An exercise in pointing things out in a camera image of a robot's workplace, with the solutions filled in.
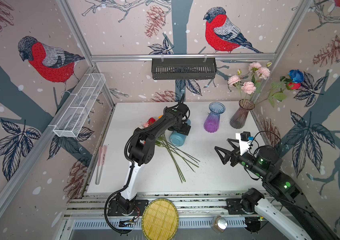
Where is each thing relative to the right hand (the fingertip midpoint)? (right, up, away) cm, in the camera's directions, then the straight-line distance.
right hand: (219, 145), depth 66 cm
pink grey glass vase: (+23, +11, +34) cm, 43 cm away
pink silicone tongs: (-66, -15, +24) cm, 72 cm away
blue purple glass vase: (+8, +9, +44) cm, 46 cm away
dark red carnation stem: (-19, -12, +27) cm, 35 cm away
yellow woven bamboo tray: (-27, -36, +4) cm, 46 cm away
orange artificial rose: (-27, +13, +2) cm, 30 cm away
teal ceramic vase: (-19, -1, +22) cm, 29 cm away
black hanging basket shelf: (-14, +47, +39) cm, 63 cm away
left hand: (-16, +4, +29) cm, 33 cm away
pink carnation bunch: (+21, +30, +19) cm, 41 cm away
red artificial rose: (+35, +27, +14) cm, 46 cm away
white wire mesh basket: (-72, +12, +7) cm, 73 cm away
